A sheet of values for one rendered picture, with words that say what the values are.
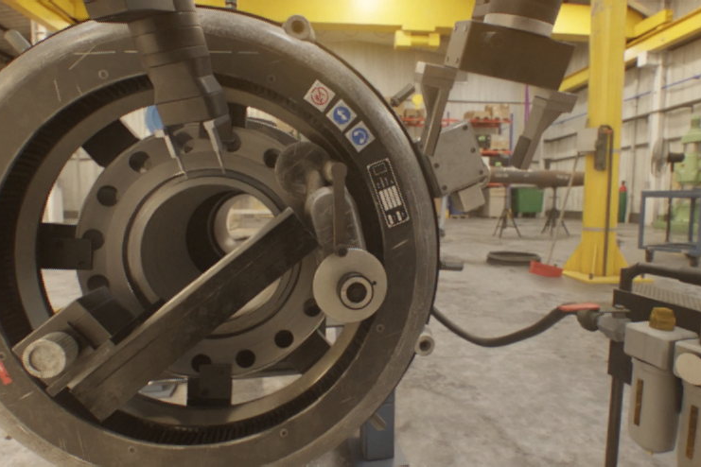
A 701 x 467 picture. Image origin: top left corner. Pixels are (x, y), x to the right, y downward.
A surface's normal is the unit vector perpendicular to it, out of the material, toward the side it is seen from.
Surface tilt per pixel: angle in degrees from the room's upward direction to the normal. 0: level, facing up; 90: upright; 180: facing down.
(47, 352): 90
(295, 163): 90
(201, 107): 114
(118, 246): 90
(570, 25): 90
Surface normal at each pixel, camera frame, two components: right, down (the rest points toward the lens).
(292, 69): 0.18, 0.08
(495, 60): 0.11, 0.47
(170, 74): -0.07, 0.60
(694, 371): -0.98, 0.01
